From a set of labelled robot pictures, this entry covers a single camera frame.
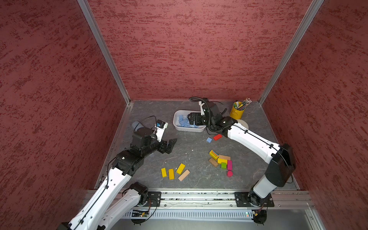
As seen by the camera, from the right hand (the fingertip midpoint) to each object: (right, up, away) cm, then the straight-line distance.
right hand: (194, 119), depth 82 cm
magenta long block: (+22, -28, +4) cm, 36 cm away
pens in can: (+34, +9, +21) cm, 42 cm away
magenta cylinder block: (+21, -33, +1) cm, 39 cm away
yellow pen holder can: (+33, +6, +21) cm, 40 cm away
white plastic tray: (-9, -4, +24) cm, 26 cm away
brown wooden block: (+13, -27, +5) cm, 30 cm away
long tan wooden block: (-6, -33, 0) cm, 33 cm away
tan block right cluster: (+20, -25, +8) cm, 33 cm away
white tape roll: (+40, -4, +26) cm, 48 cm away
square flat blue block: (+11, -15, +15) cm, 24 cm away
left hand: (-14, -10, -10) cm, 20 cm away
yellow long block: (-8, -30, +2) cm, 31 cm away
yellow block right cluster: (+17, -26, +6) cm, 32 cm away
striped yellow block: (+13, -22, +6) cm, 27 cm away
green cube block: (+18, -28, +2) cm, 34 cm away
